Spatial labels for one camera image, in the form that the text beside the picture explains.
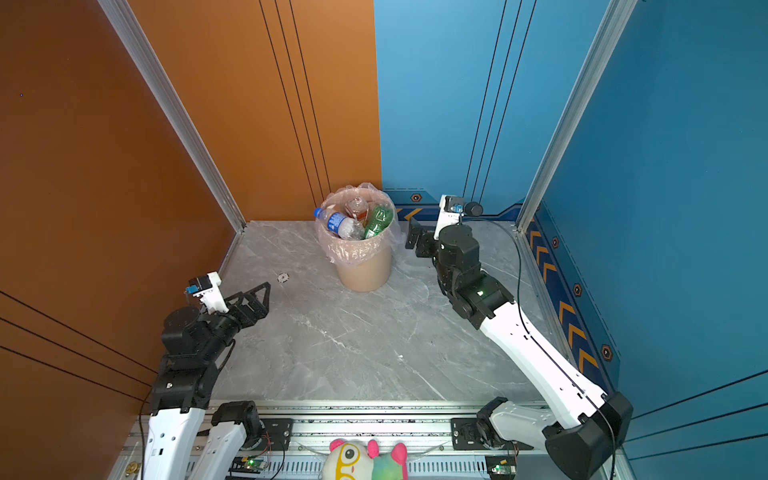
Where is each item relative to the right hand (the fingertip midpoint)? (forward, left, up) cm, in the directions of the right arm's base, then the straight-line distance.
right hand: (426, 220), depth 69 cm
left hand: (-11, +41, -11) cm, 43 cm away
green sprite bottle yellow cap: (+9, +11, -7) cm, 16 cm away
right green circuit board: (-43, -17, -40) cm, 62 cm away
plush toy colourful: (-43, +17, -31) cm, 56 cm away
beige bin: (+7, +17, -32) cm, 37 cm away
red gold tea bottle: (+11, +17, -6) cm, 21 cm away
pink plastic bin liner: (-1, +18, -11) cm, 21 cm away
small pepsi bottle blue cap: (+4, +21, -5) cm, 22 cm away
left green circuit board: (-43, +44, -37) cm, 72 cm away
